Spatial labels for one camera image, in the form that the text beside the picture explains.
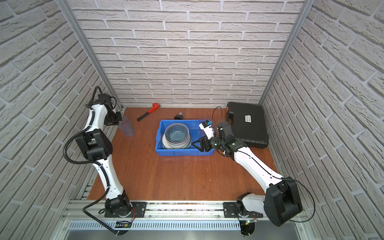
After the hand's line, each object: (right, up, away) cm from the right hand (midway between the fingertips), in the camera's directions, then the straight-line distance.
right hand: (196, 141), depth 78 cm
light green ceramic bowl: (-20, -5, +15) cm, 25 cm away
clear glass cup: (+3, +5, -8) cm, 10 cm away
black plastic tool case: (+36, +9, +25) cm, 45 cm away
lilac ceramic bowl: (-14, -3, +8) cm, 17 cm away
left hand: (-53, +11, +17) cm, 57 cm away
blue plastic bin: (-2, +6, +29) cm, 30 cm away
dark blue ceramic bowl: (-13, +3, +15) cm, 20 cm away
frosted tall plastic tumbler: (-47, +7, +20) cm, 52 cm away
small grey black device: (-14, +14, +34) cm, 39 cm away
